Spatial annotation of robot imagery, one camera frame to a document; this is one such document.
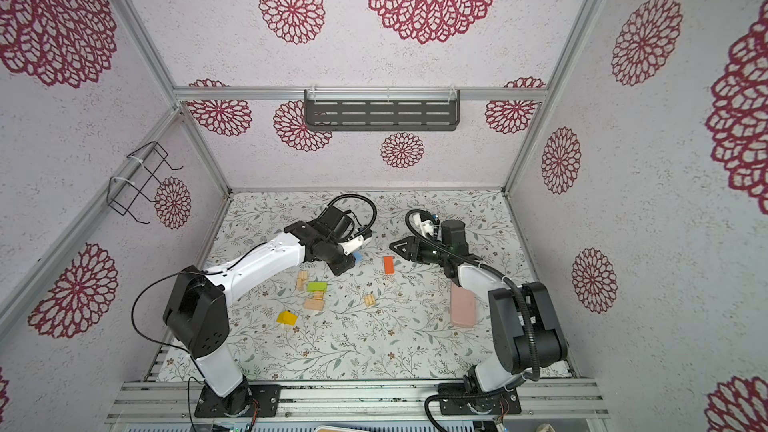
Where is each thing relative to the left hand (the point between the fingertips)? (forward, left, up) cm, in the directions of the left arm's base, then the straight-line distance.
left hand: (345, 263), depth 88 cm
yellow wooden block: (-12, +17, -9) cm, 23 cm away
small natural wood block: (-8, -7, -9) cm, 14 cm away
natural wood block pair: (+1, +15, -8) cm, 17 cm away
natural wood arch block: (-8, +9, -10) cm, 15 cm away
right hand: (+3, -15, +5) cm, 16 cm away
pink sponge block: (-10, -35, -9) cm, 38 cm away
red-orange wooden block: (+5, -13, -11) cm, 18 cm away
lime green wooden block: (-2, +10, -11) cm, 15 cm away
